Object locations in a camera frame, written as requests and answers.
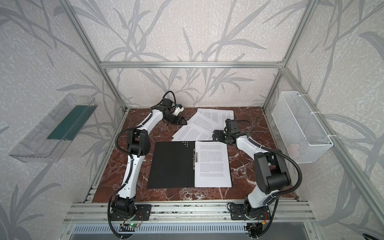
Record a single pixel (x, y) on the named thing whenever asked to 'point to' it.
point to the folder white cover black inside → (172, 166)
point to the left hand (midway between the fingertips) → (184, 117)
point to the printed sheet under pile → (202, 121)
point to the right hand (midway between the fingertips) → (218, 132)
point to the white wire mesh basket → (302, 134)
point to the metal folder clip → (195, 159)
